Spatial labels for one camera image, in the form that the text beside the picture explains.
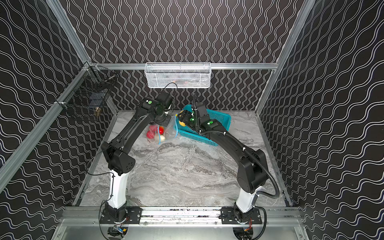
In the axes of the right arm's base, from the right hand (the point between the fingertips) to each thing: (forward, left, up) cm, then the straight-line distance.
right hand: (181, 118), depth 84 cm
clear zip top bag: (+3, +17, -18) cm, 25 cm away
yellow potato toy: (-6, -1, +2) cm, 6 cm away
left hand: (-1, +8, -1) cm, 8 cm away
